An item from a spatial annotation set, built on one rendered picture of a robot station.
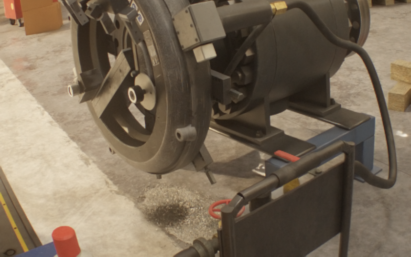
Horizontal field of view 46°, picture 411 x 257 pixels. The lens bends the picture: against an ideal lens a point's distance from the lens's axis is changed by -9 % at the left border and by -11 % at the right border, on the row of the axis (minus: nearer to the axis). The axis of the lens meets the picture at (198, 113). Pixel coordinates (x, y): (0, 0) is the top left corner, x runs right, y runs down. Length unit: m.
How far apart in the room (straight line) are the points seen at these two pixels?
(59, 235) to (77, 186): 1.67
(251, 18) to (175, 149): 0.44
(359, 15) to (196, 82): 0.99
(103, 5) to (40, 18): 4.89
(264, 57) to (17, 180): 1.34
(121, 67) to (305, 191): 0.75
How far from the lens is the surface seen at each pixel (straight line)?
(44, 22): 6.18
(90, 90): 1.82
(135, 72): 1.55
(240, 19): 1.45
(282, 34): 1.78
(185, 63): 1.44
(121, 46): 1.93
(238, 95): 1.44
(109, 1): 1.27
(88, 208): 2.15
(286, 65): 1.83
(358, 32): 2.26
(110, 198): 2.19
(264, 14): 1.50
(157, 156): 1.64
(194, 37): 1.36
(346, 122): 2.04
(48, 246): 0.87
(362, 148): 2.13
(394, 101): 2.86
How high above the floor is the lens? 1.05
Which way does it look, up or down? 21 degrees down
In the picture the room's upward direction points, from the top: 6 degrees counter-clockwise
